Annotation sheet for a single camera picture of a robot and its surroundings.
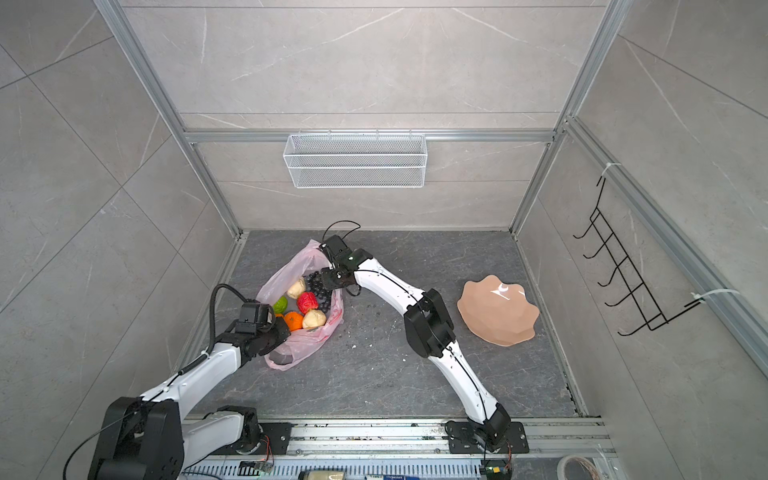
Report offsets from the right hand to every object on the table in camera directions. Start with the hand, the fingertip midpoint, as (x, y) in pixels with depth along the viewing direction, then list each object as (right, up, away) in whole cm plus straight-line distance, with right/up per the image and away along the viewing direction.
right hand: (330, 279), depth 95 cm
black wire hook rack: (+75, +2, -29) cm, 80 cm away
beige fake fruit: (-11, -3, +2) cm, 12 cm away
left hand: (-12, -13, -6) cm, 18 cm away
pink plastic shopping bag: (-9, +6, 0) cm, 11 cm away
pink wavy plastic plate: (+55, -11, +2) cm, 56 cm away
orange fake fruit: (-10, -13, -6) cm, 17 cm away
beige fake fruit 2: (-4, -12, -5) cm, 14 cm away
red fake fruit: (-7, -7, -3) cm, 10 cm away
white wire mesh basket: (+8, +40, +5) cm, 41 cm away
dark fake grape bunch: (-6, -2, +3) cm, 7 cm away
